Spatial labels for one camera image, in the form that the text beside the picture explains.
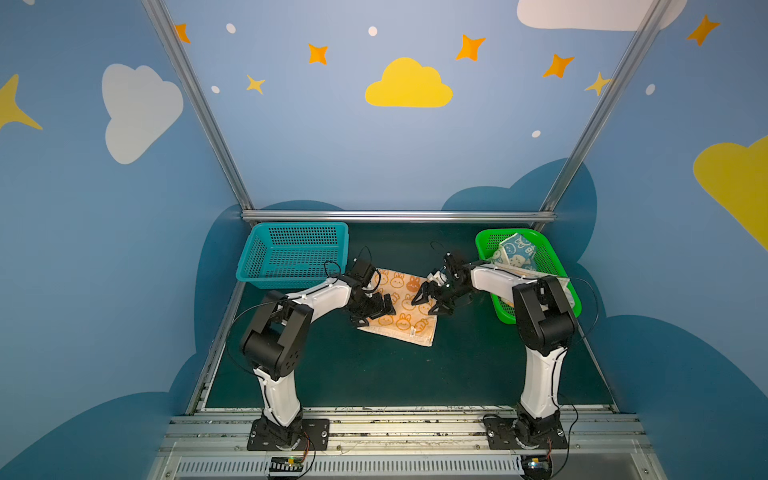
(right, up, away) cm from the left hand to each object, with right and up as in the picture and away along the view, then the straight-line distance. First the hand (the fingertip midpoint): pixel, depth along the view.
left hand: (384, 315), depth 93 cm
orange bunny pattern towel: (+9, -2, +1) cm, 9 cm away
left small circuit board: (-24, -33, -20) cm, 46 cm away
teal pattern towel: (+49, +21, +15) cm, 55 cm away
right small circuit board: (+38, -34, -20) cm, 55 cm away
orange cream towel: (+52, +13, +10) cm, 55 cm away
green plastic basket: (+38, +24, +18) cm, 48 cm away
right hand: (+13, +3, +2) cm, 13 cm away
